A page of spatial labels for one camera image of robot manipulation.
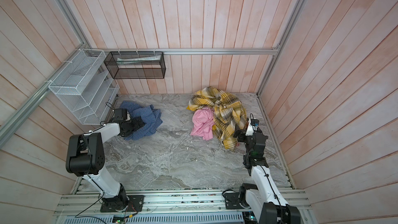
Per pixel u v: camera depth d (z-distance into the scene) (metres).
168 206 0.73
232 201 0.73
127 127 0.87
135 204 0.74
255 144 0.60
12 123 0.53
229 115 0.93
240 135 0.74
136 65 1.04
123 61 0.89
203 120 0.96
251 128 0.72
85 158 0.48
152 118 0.98
